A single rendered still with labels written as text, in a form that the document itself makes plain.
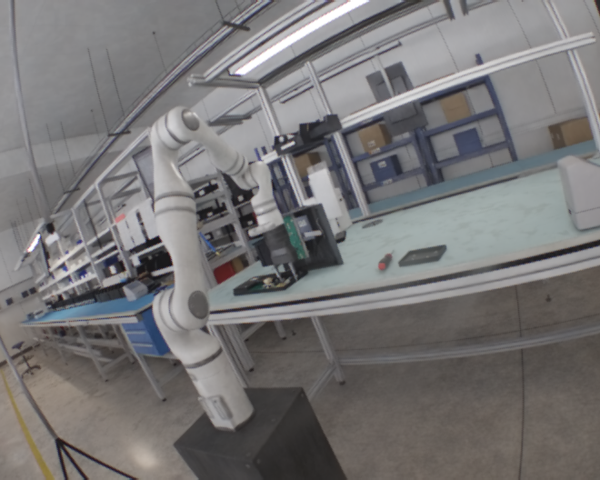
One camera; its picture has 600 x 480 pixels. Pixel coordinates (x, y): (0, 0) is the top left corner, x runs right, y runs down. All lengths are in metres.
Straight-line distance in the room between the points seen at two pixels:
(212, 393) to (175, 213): 0.37
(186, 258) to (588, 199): 0.83
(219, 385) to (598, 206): 0.86
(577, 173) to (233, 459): 0.88
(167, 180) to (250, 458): 0.58
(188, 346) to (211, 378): 0.08
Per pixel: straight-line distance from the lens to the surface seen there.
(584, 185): 0.77
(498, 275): 0.79
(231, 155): 0.91
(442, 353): 1.96
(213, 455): 0.74
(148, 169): 2.42
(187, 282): 0.65
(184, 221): 0.69
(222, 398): 0.72
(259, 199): 1.00
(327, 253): 1.13
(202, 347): 0.69
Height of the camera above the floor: 1.27
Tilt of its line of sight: 8 degrees down
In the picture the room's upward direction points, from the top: 21 degrees counter-clockwise
